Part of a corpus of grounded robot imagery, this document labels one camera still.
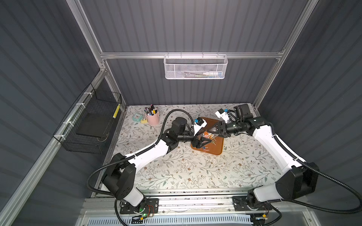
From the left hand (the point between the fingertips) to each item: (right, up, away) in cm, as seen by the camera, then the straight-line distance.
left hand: (210, 138), depth 73 cm
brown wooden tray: (+8, -10, +22) cm, 25 cm away
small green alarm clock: (-52, +12, +38) cm, 66 cm away
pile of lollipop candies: (0, -9, +22) cm, 24 cm away
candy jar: (-2, +2, -1) cm, 3 cm away
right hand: (+1, +3, 0) cm, 4 cm away
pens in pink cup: (-38, +16, +28) cm, 50 cm away
